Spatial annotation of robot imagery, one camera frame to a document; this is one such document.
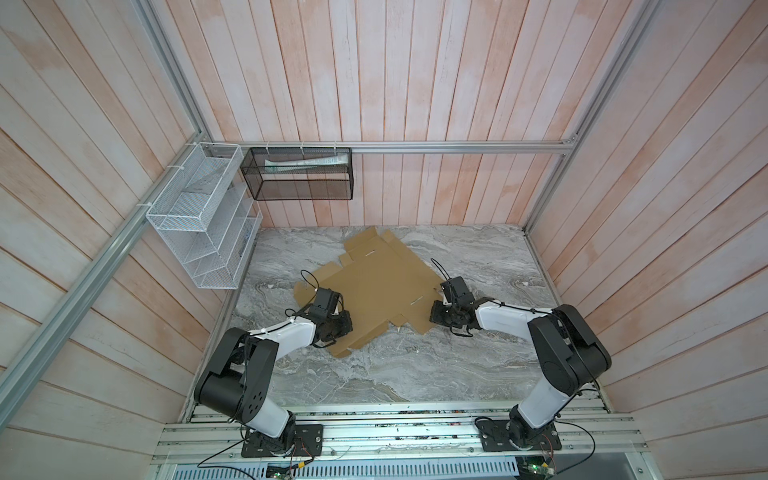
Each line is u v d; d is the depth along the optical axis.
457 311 0.74
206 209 0.75
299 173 1.04
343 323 0.84
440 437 0.75
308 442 0.73
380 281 1.14
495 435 0.73
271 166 0.89
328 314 0.73
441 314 0.86
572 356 0.47
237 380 0.45
